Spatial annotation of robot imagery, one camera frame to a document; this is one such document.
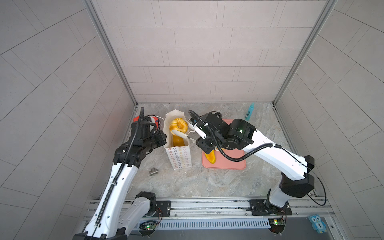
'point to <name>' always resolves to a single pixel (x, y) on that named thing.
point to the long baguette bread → (178, 141)
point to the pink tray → (223, 163)
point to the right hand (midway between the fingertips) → (199, 143)
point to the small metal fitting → (153, 171)
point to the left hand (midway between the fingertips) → (170, 133)
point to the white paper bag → (176, 157)
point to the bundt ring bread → (178, 124)
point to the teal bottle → (249, 112)
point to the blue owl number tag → (317, 224)
